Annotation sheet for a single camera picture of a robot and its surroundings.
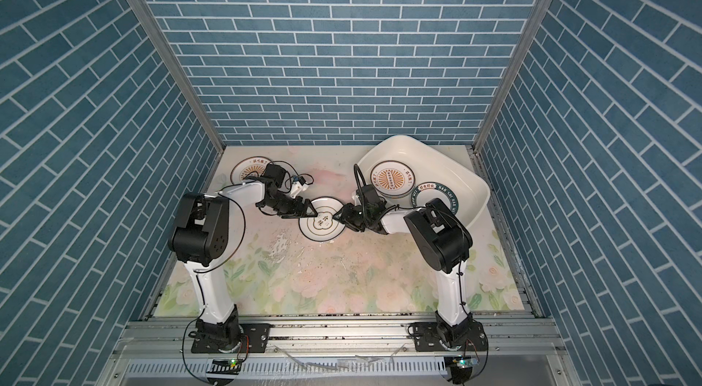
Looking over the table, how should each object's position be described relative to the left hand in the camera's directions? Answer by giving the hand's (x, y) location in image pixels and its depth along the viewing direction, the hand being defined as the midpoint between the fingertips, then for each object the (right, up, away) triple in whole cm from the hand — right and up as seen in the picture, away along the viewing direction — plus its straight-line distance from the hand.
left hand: (314, 215), depth 96 cm
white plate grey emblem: (+3, -4, 0) cm, 6 cm away
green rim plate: (+42, +7, +9) cm, 43 cm away
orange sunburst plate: (-32, +18, +18) cm, 40 cm away
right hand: (+8, -1, -1) cm, 8 cm away
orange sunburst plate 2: (+29, +13, +12) cm, 34 cm away
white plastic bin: (+45, +18, +16) cm, 51 cm away
